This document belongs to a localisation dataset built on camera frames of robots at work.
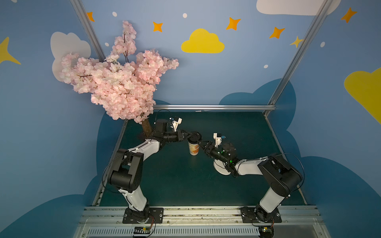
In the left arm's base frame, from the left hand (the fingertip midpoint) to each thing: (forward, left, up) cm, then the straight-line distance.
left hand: (191, 135), depth 89 cm
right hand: (-5, -6, -3) cm, 8 cm away
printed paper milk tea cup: (-6, -1, -6) cm, 9 cm away
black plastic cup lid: (-3, -3, +2) cm, 5 cm away
